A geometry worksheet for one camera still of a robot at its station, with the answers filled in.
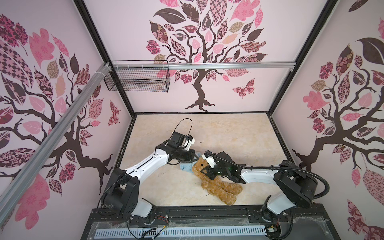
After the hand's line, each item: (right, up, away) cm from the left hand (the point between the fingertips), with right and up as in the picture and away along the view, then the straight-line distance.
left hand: (197, 161), depth 81 cm
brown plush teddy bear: (+14, -14, -7) cm, 21 cm away
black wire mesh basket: (-38, +53, +13) cm, 67 cm away
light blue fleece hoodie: (-5, -4, 0) cm, 6 cm away
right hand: (+2, -5, +3) cm, 6 cm away
